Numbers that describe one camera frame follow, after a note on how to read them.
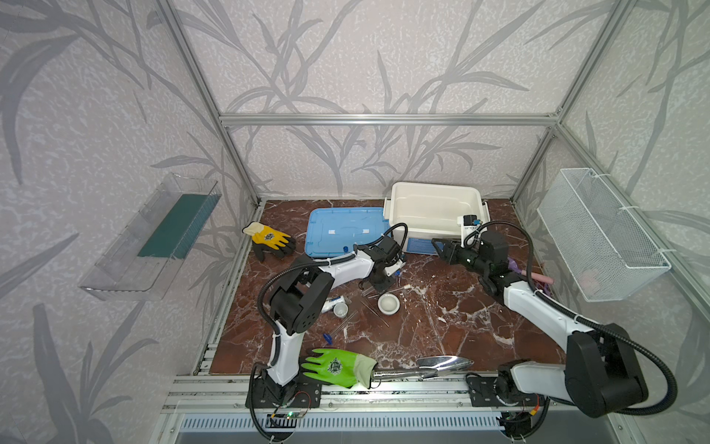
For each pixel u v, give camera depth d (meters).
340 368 0.77
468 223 0.75
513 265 1.01
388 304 0.89
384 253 0.76
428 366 0.78
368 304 0.89
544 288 0.94
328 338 0.81
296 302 0.54
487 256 0.65
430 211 1.12
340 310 0.88
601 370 0.41
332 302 0.89
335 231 1.09
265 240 1.05
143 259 0.65
